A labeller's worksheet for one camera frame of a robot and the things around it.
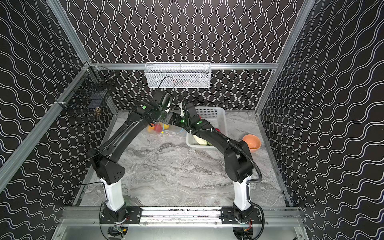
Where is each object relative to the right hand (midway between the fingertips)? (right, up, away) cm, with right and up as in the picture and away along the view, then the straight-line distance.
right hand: (171, 119), depth 88 cm
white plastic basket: (+30, +3, +25) cm, 40 cm away
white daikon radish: (+18, -14, +10) cm, 25 cm away
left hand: (0, +2, -7) cm, 8 cm away
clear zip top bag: (-1, -8, +18) cm, 20 cm away
